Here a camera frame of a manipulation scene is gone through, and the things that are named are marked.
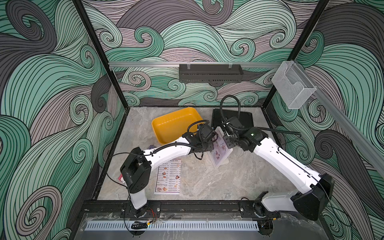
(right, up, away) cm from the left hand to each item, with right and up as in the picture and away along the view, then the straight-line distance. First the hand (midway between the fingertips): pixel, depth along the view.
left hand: (211, 143), depth 82 cm
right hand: (+9, +4, -4) cm, 11 cm away
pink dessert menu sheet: (+5, -3, -1) cm, 6 cm away
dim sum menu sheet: (-24, -20, +3) cm, 31 cm away
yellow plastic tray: (-25, +8, +30) cm, 39 cm away
